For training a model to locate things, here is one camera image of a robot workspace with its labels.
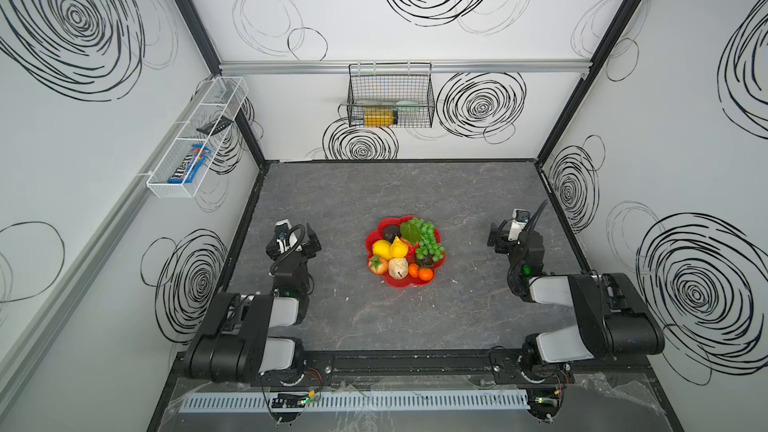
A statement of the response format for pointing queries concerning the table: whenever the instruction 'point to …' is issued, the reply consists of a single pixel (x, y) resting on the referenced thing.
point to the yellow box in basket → (380, 117)
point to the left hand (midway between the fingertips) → (296, 228)
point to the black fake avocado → (391, 231)
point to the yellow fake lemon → (382, 247)
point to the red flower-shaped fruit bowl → (376, 235)
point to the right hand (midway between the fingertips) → (510, 224)
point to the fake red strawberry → (377, 265)
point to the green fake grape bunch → (418, 231)
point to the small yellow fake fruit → (398, 248)
